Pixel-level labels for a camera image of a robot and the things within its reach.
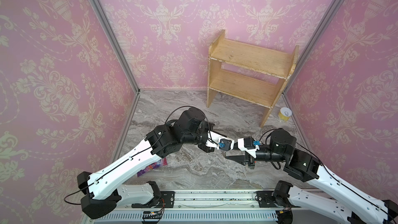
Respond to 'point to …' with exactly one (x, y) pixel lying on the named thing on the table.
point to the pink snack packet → (162, 162)
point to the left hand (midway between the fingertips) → (224, 134)
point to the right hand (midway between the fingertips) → (232, 139)
